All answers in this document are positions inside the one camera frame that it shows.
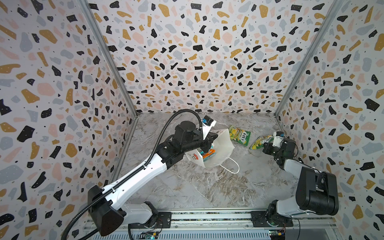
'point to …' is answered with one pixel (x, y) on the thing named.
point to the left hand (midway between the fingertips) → (218, 133)
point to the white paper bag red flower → (224, 149)
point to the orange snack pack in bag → (211, 151)
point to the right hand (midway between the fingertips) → (264, 140)
